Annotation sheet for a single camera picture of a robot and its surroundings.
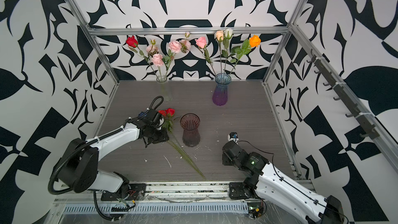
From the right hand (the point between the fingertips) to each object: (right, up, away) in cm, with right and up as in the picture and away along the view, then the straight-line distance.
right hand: (225, 154), depth 79 cm
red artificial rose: (-31, +19, +19) cm, 41 cm away
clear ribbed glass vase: (-34, +33, +20) cm, 51 cm away
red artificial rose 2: (-32, +12, +14) cm, 37 cm away
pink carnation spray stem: (-36, +49, +5) cm, 61 cm away
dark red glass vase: (-18, +16, +1) cm, 24 cm away
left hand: (-30, +8, +7) cm, 32 cm away
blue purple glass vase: (0, +30, +23) cm, 38 cm away
